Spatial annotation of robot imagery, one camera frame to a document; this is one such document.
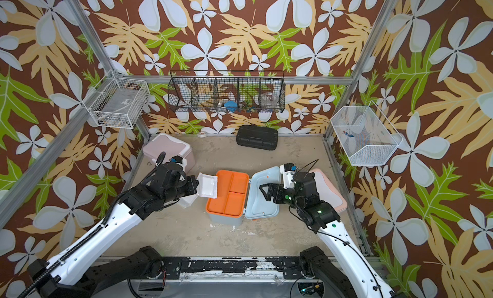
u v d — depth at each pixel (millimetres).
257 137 1110
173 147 978
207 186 796
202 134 1226
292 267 732
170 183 550
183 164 674
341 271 553
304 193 540
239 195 822
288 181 663
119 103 869
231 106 948
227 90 966
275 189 648
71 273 387
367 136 836
